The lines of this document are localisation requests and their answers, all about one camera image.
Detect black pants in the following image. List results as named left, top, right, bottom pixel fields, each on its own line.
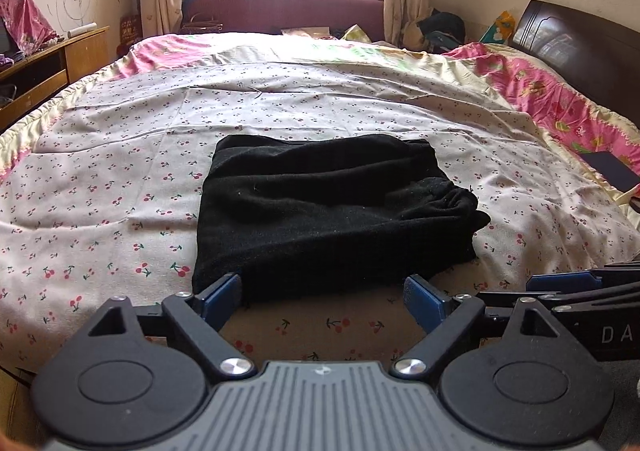
left=192, top=134, right=490, bottom=303

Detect black smartphone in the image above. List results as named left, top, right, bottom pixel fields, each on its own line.
left=580, top=151, right=640, bottom=192

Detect cherry print bed quilt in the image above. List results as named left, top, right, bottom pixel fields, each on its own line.
left=1, top=34, right=639, bottom=372

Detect pink floral blanket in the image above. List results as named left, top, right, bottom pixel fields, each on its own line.
left=446, top=42, right=639, bottom=172

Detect dark wooden headboard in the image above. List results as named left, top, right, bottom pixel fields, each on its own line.
left=510, top=0, right=640, bottom=124

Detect colourful cartoon bag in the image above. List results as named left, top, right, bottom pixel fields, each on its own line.
left=480, top=11, right=515, bottom=44

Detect black clothes pile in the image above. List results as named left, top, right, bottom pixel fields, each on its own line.
left=416, top=9, right=466, bottom=54

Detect wooden TV cabinet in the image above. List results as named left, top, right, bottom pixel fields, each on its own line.
left=0, top=26, right=110, bottom=131

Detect brown handbag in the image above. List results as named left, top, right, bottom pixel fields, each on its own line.
left=179, top=13, right=224, bottom=35

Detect red box by curtain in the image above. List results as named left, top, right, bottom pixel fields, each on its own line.
left=116, top=14, right=142, bottom=58

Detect maroon padded window bench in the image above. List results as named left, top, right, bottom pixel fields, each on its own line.
left=182, top=0, right=384, bottom=41

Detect white paper roll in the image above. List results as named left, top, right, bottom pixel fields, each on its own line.
left=66, top=22, right=98, bottom=39

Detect black television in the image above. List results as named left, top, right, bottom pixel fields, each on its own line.
left=0, top=20, right=16, bottom=56

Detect pink cloth on television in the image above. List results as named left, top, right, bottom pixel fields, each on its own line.
left=1, top=0, right=58, bottom=56

